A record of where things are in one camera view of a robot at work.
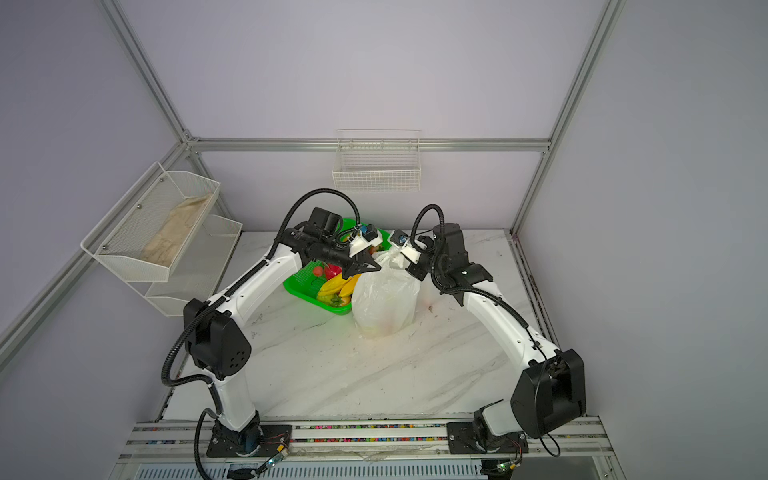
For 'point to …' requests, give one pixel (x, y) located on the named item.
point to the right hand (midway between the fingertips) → (403, 244)
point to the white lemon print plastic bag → (386, 301)
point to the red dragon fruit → (331, 270)
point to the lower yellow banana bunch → (336, 291)
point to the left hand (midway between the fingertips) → (375, 266)
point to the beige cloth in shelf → (168, 240)
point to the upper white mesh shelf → (144, 233)
